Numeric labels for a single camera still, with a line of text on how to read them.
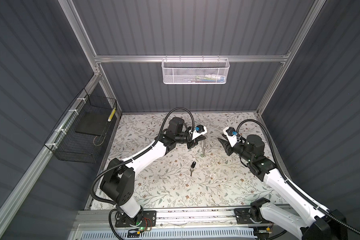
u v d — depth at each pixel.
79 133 0.73
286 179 0.49
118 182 0.44
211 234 0.77
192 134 0.66
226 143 0.68
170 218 0.75
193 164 0.93
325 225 0.38
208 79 0.91
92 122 0.77
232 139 0.64
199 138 0.72
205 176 0.88
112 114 0.82
